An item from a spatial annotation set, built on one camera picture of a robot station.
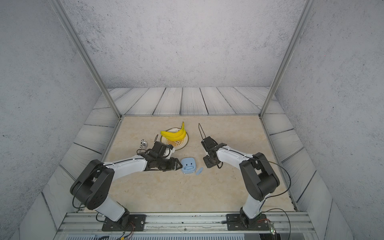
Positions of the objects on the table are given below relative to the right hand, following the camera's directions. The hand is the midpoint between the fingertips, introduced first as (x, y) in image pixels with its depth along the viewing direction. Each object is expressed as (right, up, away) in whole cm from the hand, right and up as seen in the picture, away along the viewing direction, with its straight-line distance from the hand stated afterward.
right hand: (212, 161), depth 92 cm
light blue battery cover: (-8, -6, -1) cm, 10 cm away
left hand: (-19, -2, -5) cm, 20 cm away
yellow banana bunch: (-24, +15, +9) cm, 29 cm away
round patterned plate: (-23, +9, +10) cm, 26 cm away
